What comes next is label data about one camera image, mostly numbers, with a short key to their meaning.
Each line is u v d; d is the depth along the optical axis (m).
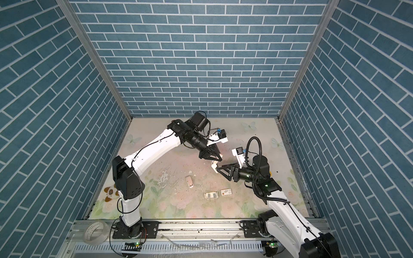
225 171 0.75
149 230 0.74
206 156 0.65
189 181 0.86
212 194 0.85
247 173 0.66
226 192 0.84
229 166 0.75
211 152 0.65
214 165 0.72
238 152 0.69
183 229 0.75
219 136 0.64
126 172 0.46
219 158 0.69
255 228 0.74
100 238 0.70
